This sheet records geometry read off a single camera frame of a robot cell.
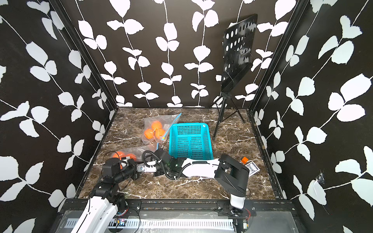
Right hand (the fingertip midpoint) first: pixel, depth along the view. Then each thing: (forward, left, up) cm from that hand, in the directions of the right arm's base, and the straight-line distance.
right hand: (147, 161), depth 78 cm
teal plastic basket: (+21, -24, -13) cm, 34 cm away
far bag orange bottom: (+22, +4, -4) cm, 22 cm away
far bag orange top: (+30, +1, -6) cm, 31 cm away
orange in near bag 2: (+6, +12, -5) cm, 14 cm away
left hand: (+1, -1, +1) cm, 2 cm away
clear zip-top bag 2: (+30, -7, -2) cm, 31 cm away
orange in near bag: (+6, +20, -5) cm, 21 cm away
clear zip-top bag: (+9, +10, -7) cm, 15 cm away
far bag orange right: (+21, -3, -2) cm, 21 cm away
